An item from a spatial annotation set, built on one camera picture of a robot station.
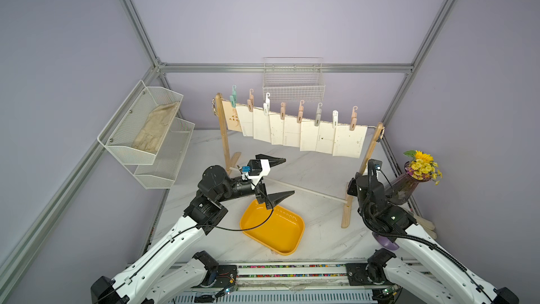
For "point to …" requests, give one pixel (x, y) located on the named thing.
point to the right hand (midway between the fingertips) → (360, 178)
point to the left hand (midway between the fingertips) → (285, 177)
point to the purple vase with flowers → (420, 167)
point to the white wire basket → (293, 79)
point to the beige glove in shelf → (150, 136)
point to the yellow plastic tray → (282, 233)
